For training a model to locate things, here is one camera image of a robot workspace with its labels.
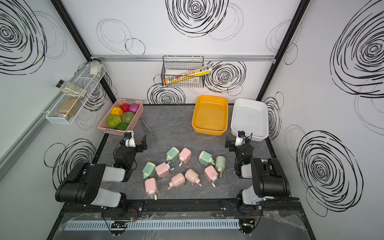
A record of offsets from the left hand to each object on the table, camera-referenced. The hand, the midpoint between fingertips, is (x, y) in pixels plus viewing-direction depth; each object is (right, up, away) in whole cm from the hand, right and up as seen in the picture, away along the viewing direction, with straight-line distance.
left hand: (136, 135), depth 88 cm
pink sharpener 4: (+13, -25, -13) cm, 31 cm away
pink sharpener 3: (+26, -22, -13) cm, 36 cm away
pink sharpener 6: (+29, -12, -3) cm, 32 cm away
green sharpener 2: (+10, -18, -9) cm, 22 cm away
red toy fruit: (-18, +19, +24) cm, 35 cm away
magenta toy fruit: (-11, +18, +21) cm, 30 cm away
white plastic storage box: (+79, +12, +27) cm, 84 cm away
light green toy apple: (-12, +11, +15) cm, 22 cm away
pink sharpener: (+43, -19, -10) cm, 49 cm away
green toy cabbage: (-21, +8, +13) cm, 26 cm away
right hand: (+60, 0, +1) cm, 60 cm away
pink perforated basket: (-14, +4, +13) cm, 19 cm away
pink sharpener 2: (+34, -20, -12) cm, 41 cm away
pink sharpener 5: (+18, -18, -9) cm, 27 cm away
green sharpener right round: (+49, -15, -7) cm, 52 cm away
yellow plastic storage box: (+46, +12, +20) cm, 52 cm away
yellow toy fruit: (-22, +16, +19) cm, 33 cm away
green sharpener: (+22, -11, -4) cm, 25 cm away
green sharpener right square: (+41, -13, -4) cm, 43 cm away
